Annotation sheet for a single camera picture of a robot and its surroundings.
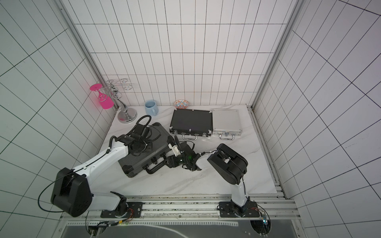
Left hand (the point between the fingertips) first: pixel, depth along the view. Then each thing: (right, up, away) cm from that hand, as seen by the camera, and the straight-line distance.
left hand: (146, 150), depth 86 cm
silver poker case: (+51, +16, +17) cm, 56 cm away
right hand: (+12, -5, +4) cm, 13 cm away
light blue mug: (-5, +27, +26) cm, 38 cm away
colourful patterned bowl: (+18, +31, +34) cm, 50 cm away
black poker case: (+27, +16, +18) cm, 36 cm away
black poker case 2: (+2, -6, -2) cm, 7 cm away
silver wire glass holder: (-24, +22, +27) cm, 42 cm away
